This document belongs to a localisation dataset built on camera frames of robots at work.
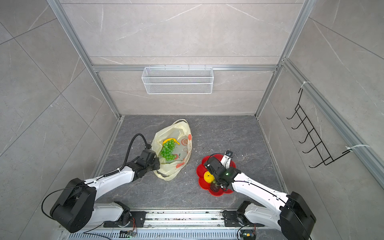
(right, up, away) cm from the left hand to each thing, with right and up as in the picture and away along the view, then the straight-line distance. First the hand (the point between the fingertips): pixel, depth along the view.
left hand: (157, 158), depth 90 cm
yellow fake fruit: (+31, -9, -9) cm, 33 cm away
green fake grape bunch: (+6, +4, +5) cm, 9 cm away
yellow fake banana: (+10, +10, +12) cm, 18 cm away
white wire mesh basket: (+22, +52, +9) cm, 57 cm away
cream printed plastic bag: (+13, +17, +14) cm, 25 cm away
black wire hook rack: (+76, +6, -32) cm, 83 cm away
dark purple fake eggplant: (+34, -13, -11) cm, 38 cm away
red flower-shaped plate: (+28, -6, -3) cm, 28 cm away
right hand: (+37, -3, -6) cm, 37 cm away
